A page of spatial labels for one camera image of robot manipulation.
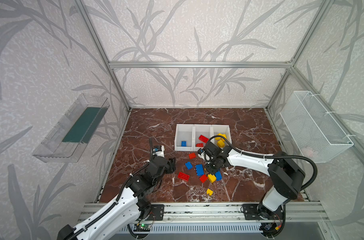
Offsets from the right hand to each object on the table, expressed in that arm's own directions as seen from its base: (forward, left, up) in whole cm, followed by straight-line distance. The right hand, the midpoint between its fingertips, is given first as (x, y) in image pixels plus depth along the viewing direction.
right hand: (208, 163), depth 88 cm
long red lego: (-7, +15, -1) cm, 17 cm away
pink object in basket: (-2, -47, +18) cm, 51 cm away
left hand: (0, +19, +11) cm, 22 cm away
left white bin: (+21, +16, -4) cm, 26 cm away
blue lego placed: (+13, +15, 0) cm, 20 cm away
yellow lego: (+20, -12, -1) cm, 24 cm away
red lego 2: (+12, +5, 0) cm, 13 cm away
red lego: (+18, +2, -2) cm, 18 cm away
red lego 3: (-8, +3, -2) cm, 9 cm away
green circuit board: (-31, +34, -3) cm, 46 cm away
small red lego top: (+6, +10, -3) cm, 12 cm away
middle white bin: (+23, +1, +1) cm, 23 cm away
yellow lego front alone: (-15, 0, -2) cm, 15 cm away
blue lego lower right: (-7, -5, -1) cm, 9 cm away
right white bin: (+23, -11, +3) cm, 26 cm away
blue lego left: (-1, +12, -1) cm, 12 cm away
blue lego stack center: (-3, +5, -2) cm, 7 cm away
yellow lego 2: (-9, -1, 0) cm, 9 cm away
